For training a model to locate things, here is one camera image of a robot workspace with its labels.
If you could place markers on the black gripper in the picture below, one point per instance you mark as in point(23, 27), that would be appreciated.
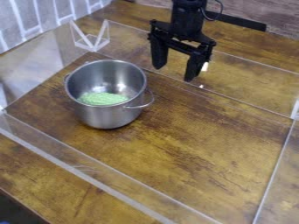
point(181, 35)

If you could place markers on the silver metal pot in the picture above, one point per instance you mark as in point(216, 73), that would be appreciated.
point(108, 76)

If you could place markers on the green textured object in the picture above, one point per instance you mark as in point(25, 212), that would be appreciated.
point(101, 98)

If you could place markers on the black wall strip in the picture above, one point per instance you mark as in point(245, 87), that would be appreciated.
point(237, 21)

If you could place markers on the clear acrylic corner bracket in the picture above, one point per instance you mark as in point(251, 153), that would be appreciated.
point(87, 41)

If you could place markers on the clear acrylic barrier wall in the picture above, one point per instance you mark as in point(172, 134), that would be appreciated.
point(208, 157)

